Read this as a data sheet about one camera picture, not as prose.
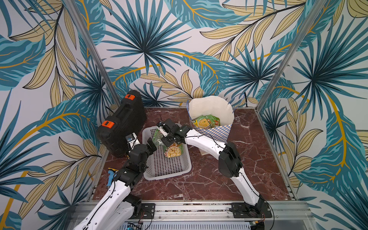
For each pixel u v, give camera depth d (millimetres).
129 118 858
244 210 719
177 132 665
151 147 716
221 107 909
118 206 596
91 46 818
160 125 702
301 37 786
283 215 762
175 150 931
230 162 557
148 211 730
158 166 879
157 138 889
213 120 1006
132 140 643
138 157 552
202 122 985
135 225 718
